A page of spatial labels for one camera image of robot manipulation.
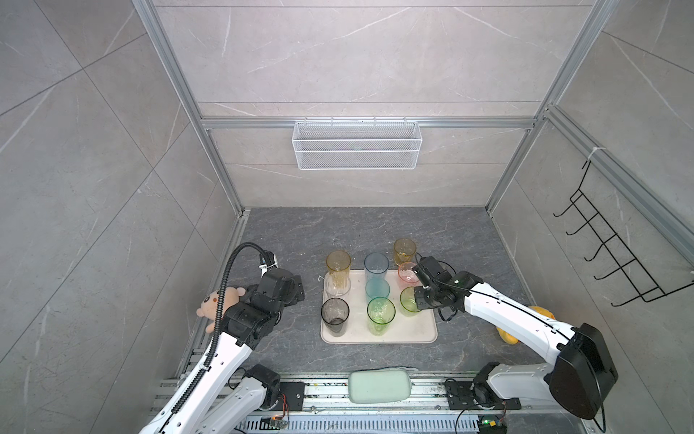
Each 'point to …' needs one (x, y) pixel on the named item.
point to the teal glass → (376, 287)
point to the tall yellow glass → (338, 263)
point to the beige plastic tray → (422, 329)
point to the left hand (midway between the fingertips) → (285, 279)
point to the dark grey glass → (334, 312)
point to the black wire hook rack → (629, 265)
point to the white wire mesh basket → (357, 146)
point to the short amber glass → (404, 250)
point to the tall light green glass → (380, 313)
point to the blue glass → (376, 265)
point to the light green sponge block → (371, 386)
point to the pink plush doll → (210, 305)
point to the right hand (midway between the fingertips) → (425, 297)
